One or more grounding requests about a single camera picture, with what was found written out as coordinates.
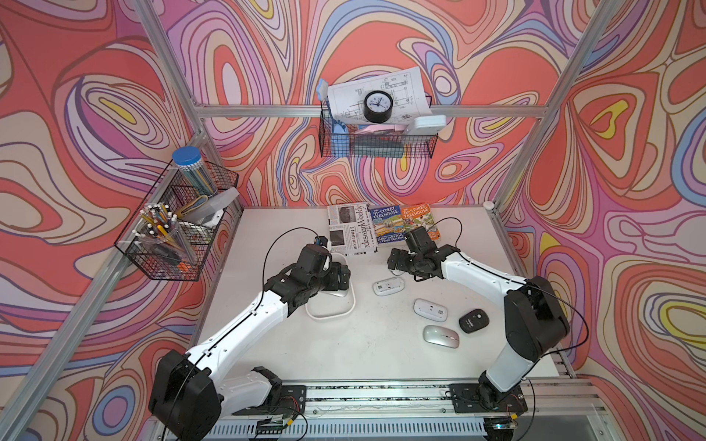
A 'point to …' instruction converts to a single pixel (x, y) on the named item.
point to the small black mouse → (473, 321)
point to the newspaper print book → (351, 230)
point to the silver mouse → (441, 335)
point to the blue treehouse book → (388, 224)
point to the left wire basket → (198, 217)
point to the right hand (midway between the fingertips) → (401, 269)
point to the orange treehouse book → (419, 216)
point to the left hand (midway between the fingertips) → (340, 272)
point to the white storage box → (334, 304)
